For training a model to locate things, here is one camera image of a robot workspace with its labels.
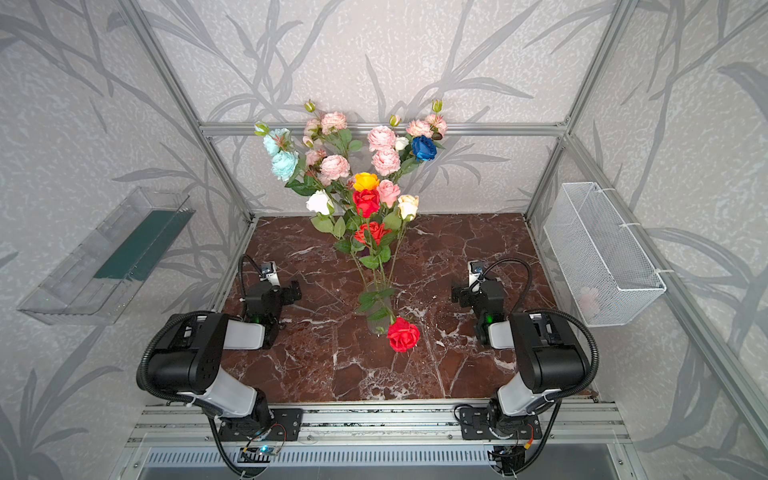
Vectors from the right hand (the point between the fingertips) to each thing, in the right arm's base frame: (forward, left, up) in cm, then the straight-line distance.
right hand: (470, 269), depth 95 cm
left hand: (0, +60, +1) cm, 60 cm away
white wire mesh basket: (-21, -21, +28) cm, 41 cm away
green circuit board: (-48, +58, -9) cm, 75 cm away
